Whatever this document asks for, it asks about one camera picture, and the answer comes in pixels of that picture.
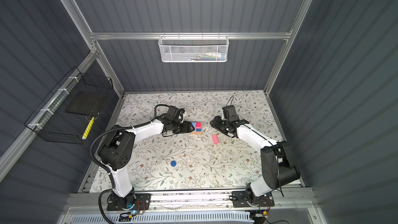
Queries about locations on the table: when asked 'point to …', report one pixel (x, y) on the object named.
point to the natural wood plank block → (196, 132)
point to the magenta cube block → (198, 125)
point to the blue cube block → (198, 129)
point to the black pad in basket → (85, 103)
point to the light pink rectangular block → (198, 127)
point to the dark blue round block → (173, 163)
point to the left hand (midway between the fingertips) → (191, 129)
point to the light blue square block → (195, 129)
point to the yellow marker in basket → (84, 135)
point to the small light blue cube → (194, 124)
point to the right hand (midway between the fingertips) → (214, 124)
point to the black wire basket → (68, 112)
